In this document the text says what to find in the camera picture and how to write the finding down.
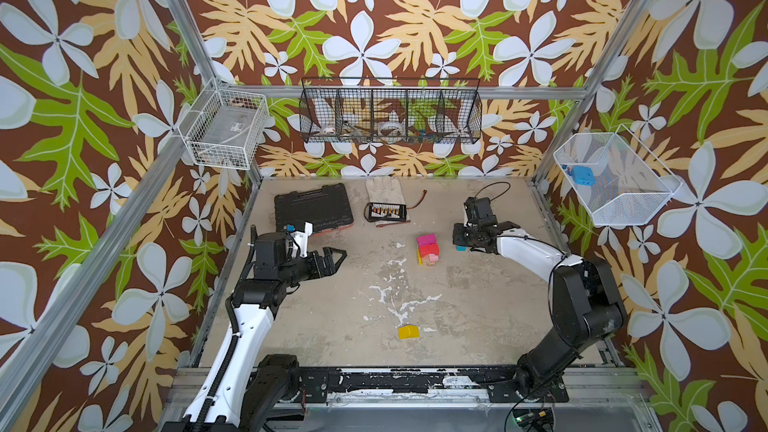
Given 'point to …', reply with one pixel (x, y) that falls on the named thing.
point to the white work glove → (385, 190)
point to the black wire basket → (390, 111)
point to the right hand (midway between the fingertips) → (455, 232)
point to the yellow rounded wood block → (408, 331)
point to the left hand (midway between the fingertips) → (332, 252)
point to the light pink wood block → (430, 259)
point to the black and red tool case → (323, 210)
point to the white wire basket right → (614, 177)
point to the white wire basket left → (224, 126)
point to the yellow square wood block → (420, 260)
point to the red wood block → (428, 249)
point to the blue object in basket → (583, 175)
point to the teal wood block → (461, 248)
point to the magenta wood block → (426, 240)
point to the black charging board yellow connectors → (387, 211)
